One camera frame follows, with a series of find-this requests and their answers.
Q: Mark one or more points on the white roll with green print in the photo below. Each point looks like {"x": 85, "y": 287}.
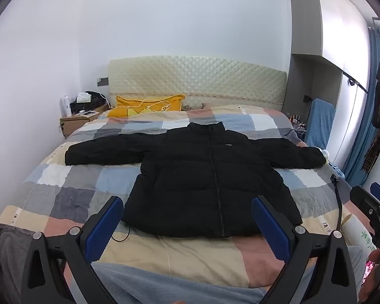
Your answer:
{"x": 356, "y": 231}

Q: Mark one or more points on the black puffer jacket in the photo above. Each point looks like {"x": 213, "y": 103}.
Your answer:
{"x": 193, "y": 180}

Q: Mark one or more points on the blue towel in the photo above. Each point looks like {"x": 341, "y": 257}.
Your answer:
{"x": 318, "y": 123}

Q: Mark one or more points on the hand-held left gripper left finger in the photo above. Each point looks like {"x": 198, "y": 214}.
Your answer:
{"x": 102, "y": 229}

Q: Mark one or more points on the cream quilted headboard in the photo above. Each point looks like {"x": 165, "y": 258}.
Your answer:
{"x": 196, "y": 76}

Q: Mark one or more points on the white tissue box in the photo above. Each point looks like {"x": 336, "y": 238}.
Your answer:
{"x": 83, "y": 97}

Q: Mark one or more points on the white plush toy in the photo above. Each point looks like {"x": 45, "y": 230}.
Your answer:
{"x": 325, "y": 154}

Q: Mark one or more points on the person's right hand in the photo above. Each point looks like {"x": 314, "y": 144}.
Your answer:
{"x": 369, "y": 283}

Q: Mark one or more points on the white bottle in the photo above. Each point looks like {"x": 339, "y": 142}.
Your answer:
{"x": 66, "y": 106}

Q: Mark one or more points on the white flat box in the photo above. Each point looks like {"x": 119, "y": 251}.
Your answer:
{"x": 86, "y": 113}

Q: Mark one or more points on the yellow pillow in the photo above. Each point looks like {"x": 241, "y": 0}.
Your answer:
{"x": 123, "y": 104}

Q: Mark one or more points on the blue curtain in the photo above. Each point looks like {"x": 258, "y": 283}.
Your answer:
{"x": 365, "y": 117}

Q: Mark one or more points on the grey fleece cloth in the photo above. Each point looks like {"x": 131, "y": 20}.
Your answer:
{"x": 6, "y": 253}

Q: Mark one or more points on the brown bedside nightstand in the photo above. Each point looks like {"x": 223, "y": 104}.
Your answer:
{"x": 71, "y": 125}

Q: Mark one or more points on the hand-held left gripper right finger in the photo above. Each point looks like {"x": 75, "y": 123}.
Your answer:
{"x": 272, "y": 231}

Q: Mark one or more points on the black bag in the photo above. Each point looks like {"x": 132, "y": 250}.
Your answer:
{"x": 96, "y": 101}

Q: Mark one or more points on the grey wall socket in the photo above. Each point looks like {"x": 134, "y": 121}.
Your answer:
{"x": 103, "y": 81}

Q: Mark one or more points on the small black wall fixture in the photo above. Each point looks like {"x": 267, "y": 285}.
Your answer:
{"x": 306, "y": 98}

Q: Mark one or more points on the white grey wardrobe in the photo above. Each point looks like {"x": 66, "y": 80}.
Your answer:
{"x": 332, "y": 38}

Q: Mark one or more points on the checkered patchwork bed quilt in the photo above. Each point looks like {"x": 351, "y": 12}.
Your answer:
{"x": 82, "y": 177}

